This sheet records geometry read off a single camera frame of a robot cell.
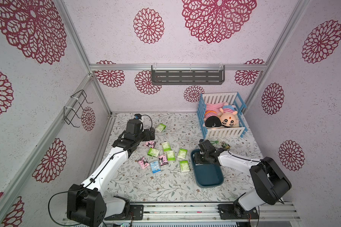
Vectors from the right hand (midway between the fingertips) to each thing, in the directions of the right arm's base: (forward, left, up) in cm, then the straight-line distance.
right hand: (199, 159), depth 92 cm
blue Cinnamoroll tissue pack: (-7, +28, +2) cm, 29 cm away
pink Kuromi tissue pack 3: (-4, +36, +2) cm, 37 cm away
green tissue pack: (+25, +27, +2) cm, 37 cm away
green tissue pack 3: (+4, +31, +2) cm, 31 cm away
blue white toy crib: (+46, -28, +13) cm, 55 cm away
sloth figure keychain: (+12, -19, -1) cm, 23 cm away
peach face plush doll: (+28, -21, +12) cm, 37 cm away
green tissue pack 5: (+4, +11, +1) cm, 12 cm away
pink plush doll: (+39, -13, +8) cm, 41 cm away
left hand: (+7, +32, +20) cm, 39 cm away
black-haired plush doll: (+23, -10, +11) cm, 27 cm away
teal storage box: (-11, -3, +1) cm, 11 cm away
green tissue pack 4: (+1, +19, +2) cm, 19 cm away
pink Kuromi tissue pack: (+10, +33, +2) cm, 35 cm away
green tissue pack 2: (+8, +22, +1) cm, 24 cm away
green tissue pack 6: (-6, +10, +2) cm, 12 cm away
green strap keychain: (+15, -14, -2) cm, 21 cm away
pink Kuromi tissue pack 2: (-2, +24, +2) cm, 24 cm away
